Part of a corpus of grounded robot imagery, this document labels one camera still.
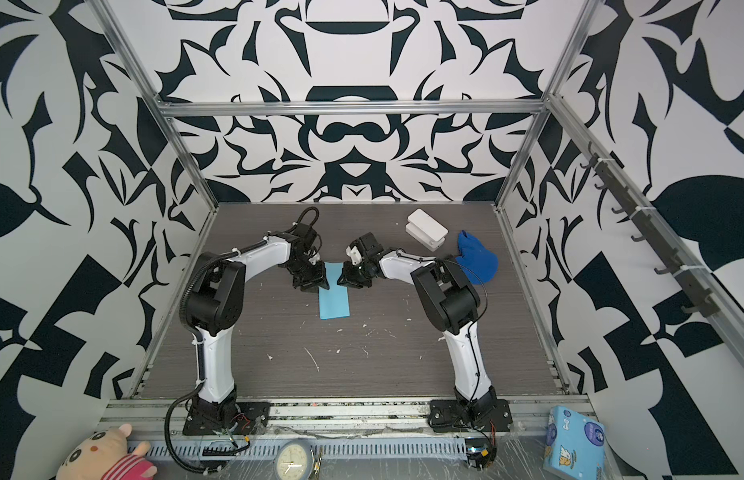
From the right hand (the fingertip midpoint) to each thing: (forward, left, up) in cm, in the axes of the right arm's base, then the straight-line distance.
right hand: (339, 279), depth 96 cm
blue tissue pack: (-44, -55, +2) cm, 70 cm away
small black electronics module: (-45, -35, -5) cm, 57 cm away
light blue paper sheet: (-7, +2, -2) cm, 7 cm away
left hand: (-1, +4, -1) cm, 4 cm away
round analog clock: (-46, +7, +2) cm, 47 cm away
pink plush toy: (-45, +46, +5) cm, 65 cm away
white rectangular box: (+18, -29, +2) cm, 34 cm away
